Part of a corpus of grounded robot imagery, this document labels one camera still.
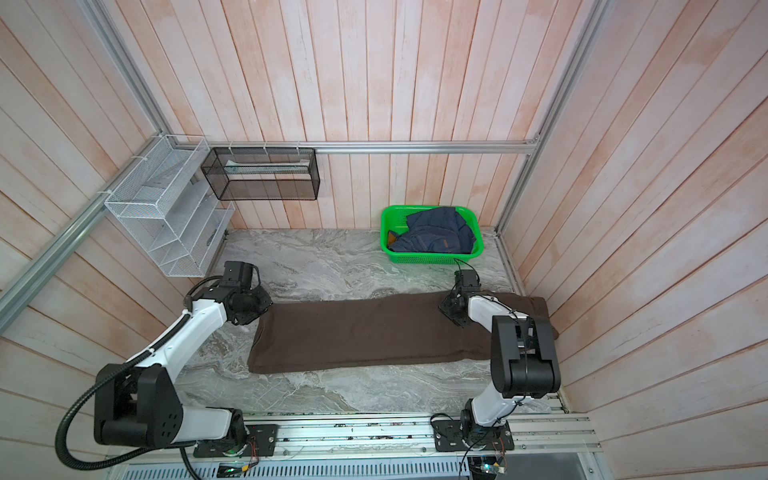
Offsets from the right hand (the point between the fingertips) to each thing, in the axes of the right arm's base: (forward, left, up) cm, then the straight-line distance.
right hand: (447, 307), depth 97 cm
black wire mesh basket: (+39, +65, +25) cm, 80 cm away
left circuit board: (-46, +57, 0) cm, 73 cm away
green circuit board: (-43, -5, -2) cm, 43 cm away
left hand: (-7, +55, +10) cm, 57 cm away
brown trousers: (-9, +33, 0) cm, 34 cm away
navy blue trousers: (+31, +2, +5) cm, 32 cm away
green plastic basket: (+36, +18, +7) cm, 41 cm away
